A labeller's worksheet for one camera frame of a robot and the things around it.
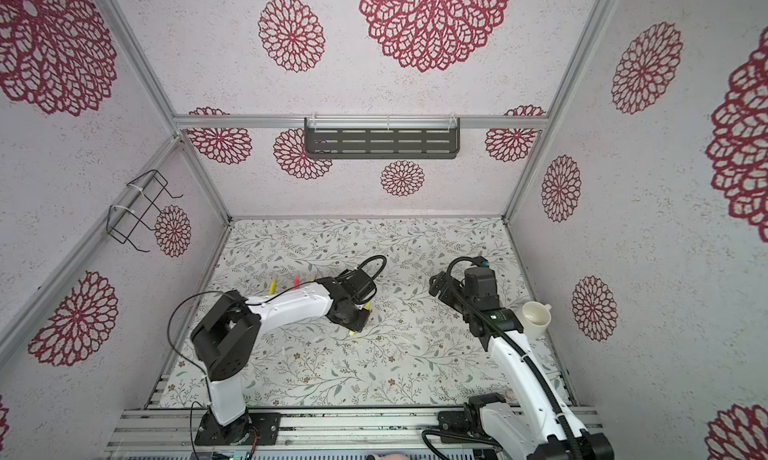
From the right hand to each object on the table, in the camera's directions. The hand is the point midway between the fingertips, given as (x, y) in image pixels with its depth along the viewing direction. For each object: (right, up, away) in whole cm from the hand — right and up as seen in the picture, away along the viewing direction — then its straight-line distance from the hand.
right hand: (442, 280), depth 81 cm
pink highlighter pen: (-46, -3, +22) cm, 51 cm away
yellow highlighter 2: (-41, -2, +22) cm, 46 cm away
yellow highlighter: (-20, -7, +1) cm, 21 cm away
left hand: (-24, -15, +9) cm, 30 cm away
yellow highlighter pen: (-53, -4, +19) cm, 56 cm away
